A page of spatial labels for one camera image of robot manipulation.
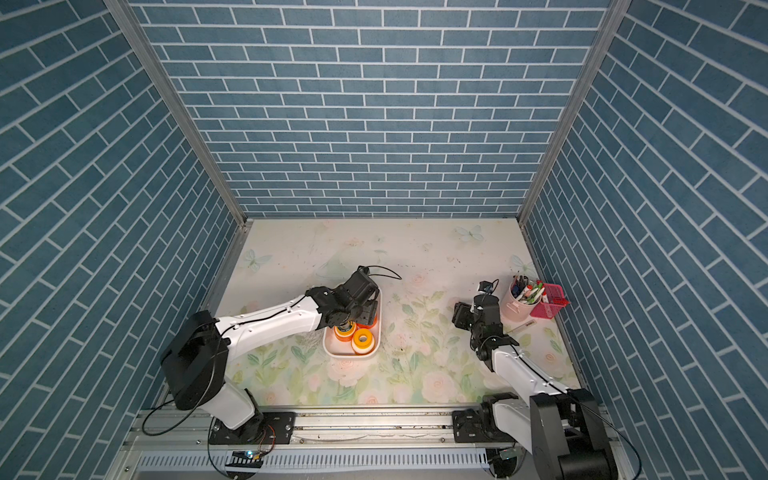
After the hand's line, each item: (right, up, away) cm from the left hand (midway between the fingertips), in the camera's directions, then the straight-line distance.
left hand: (372, 310), depth 87 cm
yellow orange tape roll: (-3, -9, -2) cm, 9 cm away
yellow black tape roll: (-8, -7, 0) cm, 11 cm away
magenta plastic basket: (+61, +2, +13) cm, 62 cm away
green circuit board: (-30, -33, -14) cm, 47 cm away
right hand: (+28, 0, +4) cm, 29 cm away
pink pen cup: (+42, 0, 0) cm, 42 cm away
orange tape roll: (-1, -6, +4) cm, 7 cm away
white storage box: (-8, -11, 0) cm, 14 cm away
